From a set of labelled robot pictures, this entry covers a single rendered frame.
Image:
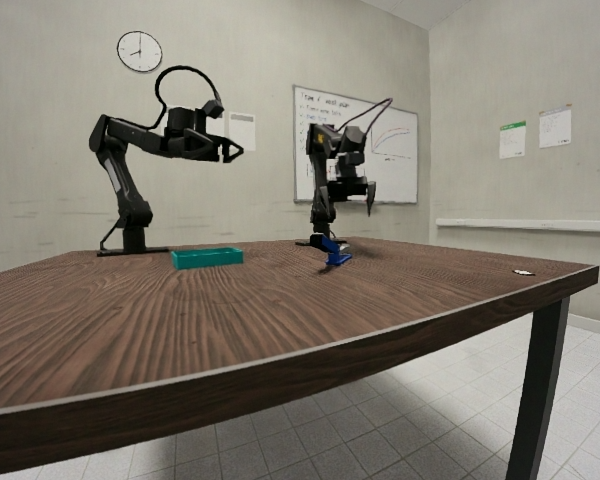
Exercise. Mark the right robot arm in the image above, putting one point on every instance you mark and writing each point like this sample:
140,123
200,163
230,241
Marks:
133,210

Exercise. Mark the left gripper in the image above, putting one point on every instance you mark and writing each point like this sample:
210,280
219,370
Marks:
346,181

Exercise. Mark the teal shallow tray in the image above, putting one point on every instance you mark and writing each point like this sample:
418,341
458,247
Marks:
186,260

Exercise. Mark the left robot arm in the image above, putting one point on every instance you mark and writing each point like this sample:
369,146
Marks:
318,154

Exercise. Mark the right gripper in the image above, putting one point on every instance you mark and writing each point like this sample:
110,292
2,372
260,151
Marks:
195,145

